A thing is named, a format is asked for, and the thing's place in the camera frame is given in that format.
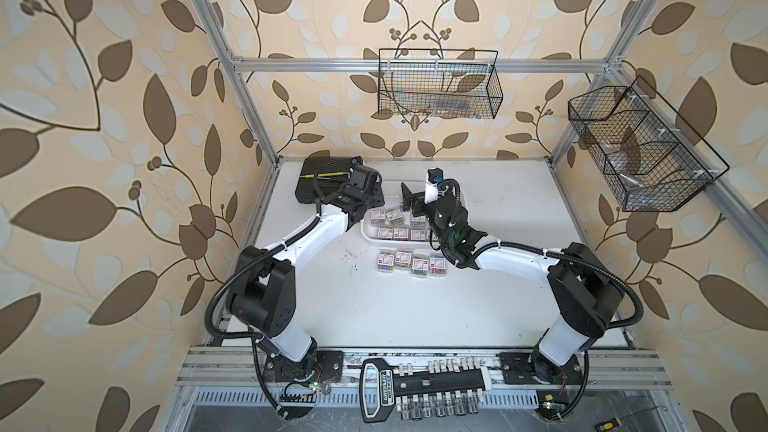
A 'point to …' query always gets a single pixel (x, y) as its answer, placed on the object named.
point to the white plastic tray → (389, 223)
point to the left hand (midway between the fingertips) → (369, 187)
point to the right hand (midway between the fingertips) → (418, 182)
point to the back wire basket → (446, 83)
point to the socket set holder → (448, 387)
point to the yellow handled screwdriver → (617, 421)
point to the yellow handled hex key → (326, 175)
